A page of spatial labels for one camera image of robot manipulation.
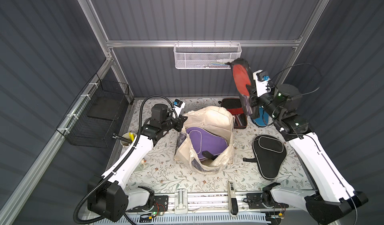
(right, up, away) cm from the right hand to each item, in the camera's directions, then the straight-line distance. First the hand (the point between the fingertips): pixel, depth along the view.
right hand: (254, 83), depth 62 cm
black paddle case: (+19, -36, +24) cm, 48 cm away
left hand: (-29, -16, +14) cm, 36 cm away
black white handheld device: (-7, -55, +8) cm, 56 cm away
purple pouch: (-19, -29, +26) cm, 44 cm away
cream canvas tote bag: (-14, -16, +17) cm, 27 cm away
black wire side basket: (-76, -17, +12) cm, 79 cm away
